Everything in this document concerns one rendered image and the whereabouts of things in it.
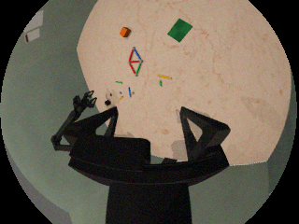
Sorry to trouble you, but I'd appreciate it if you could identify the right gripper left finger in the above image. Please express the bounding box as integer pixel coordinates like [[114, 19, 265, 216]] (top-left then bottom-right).
[[67, 106, 119, 136]]

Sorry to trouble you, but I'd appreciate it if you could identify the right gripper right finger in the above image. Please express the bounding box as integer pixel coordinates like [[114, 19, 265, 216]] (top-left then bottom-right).
[[179, 106, 231, 161]]

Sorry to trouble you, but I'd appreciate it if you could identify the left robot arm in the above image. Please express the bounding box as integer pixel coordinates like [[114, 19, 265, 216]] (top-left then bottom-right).
[[50, 95, 86, 151]]

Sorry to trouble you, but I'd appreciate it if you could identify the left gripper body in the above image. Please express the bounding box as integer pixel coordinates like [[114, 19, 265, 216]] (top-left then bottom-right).
[[83, 93, 93, 110]]

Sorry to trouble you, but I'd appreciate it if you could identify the orange flat block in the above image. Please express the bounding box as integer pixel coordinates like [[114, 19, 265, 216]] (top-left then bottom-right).
[[120, 27, 131, 37]]

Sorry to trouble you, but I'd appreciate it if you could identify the dark green flat rectangle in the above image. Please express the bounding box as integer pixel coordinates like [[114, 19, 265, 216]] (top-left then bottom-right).
[[168, 19, 193, 42]]

